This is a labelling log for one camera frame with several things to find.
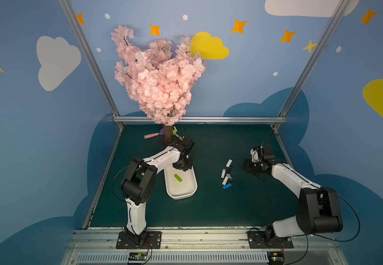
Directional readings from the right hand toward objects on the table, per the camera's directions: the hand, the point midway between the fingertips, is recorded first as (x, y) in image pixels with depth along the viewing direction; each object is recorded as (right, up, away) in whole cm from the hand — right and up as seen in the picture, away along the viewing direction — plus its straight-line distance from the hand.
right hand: (246, 165), depth 92 cm
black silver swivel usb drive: (-9, -7, +3) cm, 12 cm away
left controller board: (-55, -37, -21) cm, 70 cm away
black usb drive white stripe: (-12, -9, +1) cm, 15 cm away
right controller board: (+7, -39, -19) cm, 44 cm away
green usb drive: (-39, -8, +2) cm, 40 cm away
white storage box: (-38, -11, -2) cm, 39 cm away
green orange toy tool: (-44, +21, +25) cm, 55 cm away
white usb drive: (-8, 0, +9) cm, 12 cm away
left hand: (-34, 0, +3) cm, 34 cm away
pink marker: (-60, +18, +22) cm, 67 cm away
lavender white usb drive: (-12, -5, +4) cm, 14 cm away
